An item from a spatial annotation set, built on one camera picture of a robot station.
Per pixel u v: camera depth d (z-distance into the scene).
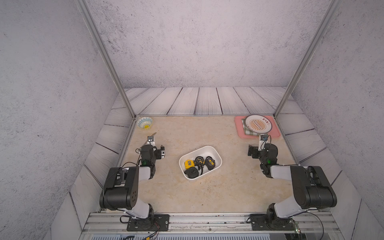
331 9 0.71
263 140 0.81
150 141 0.81
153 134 1.11
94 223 0.75
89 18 0.74
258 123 1.14
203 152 0.98
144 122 1.15
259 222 0.72
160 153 0.86
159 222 0.73
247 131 1.10
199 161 0.91
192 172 0.87
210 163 0.91
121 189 0.45
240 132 1.11
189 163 0.93
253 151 0.85
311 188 0.46
